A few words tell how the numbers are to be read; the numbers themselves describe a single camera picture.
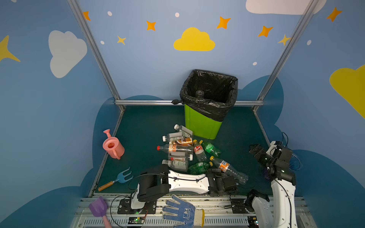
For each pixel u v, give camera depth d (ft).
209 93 3.29
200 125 3.16
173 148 2.97
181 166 2.75
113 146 2.76
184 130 3.35
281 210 1.44
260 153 2.26
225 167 2.75
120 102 3.91
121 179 2.76
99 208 2.40
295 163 2.39
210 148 3.03
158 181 1.61
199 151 3.12
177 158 2.83
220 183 1.92
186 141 3.13
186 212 2.37
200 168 2.83
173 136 3.23
